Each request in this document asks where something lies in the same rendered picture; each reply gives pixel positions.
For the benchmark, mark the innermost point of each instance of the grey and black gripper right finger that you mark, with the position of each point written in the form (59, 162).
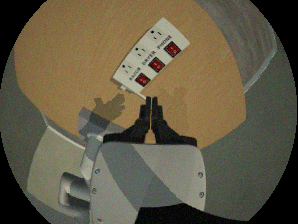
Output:
(163, 133)

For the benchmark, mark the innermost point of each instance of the grey power strip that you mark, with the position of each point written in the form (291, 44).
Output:
(162, 43)

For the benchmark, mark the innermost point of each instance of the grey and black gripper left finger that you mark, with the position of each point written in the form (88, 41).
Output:
(137, 132)

